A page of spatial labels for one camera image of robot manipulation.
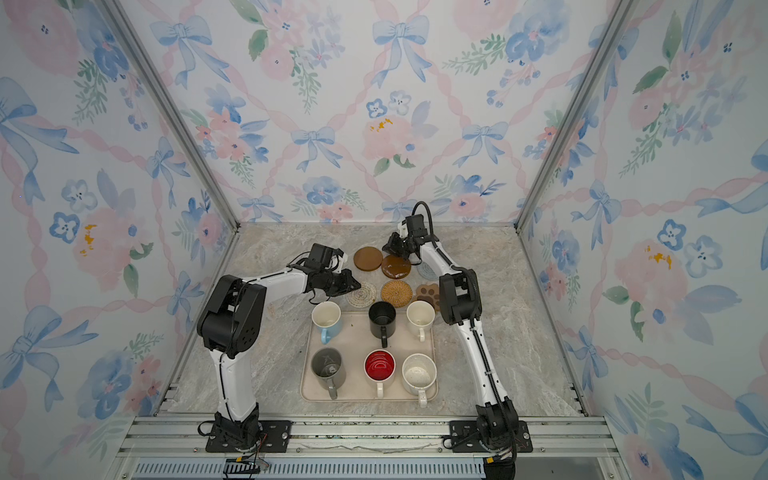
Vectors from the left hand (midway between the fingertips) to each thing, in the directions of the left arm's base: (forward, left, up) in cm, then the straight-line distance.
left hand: (361, 283), depth 98 cm
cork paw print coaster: (-1, -23, -4) cm, 23 cm away
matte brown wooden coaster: (+14, -1, -5) cm, 15 cm away
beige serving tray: (-24, +1, -7) cm, 25 cm away
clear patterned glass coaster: (-3, 0, -4) cm, 5 cm away
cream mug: (-13, -18, +2) cm, 22 cm away
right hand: (+20, -6, -3) cm, 21 cm away
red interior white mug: (-26, -7, -3) cm, 27 cm away
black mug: (-12, -7, 0) cm, 14 cm away
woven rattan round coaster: (-1, -12, -4) cm, 12 cm away
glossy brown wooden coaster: (+10, -12, -3) cm, 15 cm away
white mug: (-27, -18, -4) cm, 33 cm away
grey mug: (-28, +7, -2) cm, 28 cm away
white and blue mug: (-13, +9, +2) cm, 16 cm away
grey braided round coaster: (+8, -22, -4) cm, 24 cm away
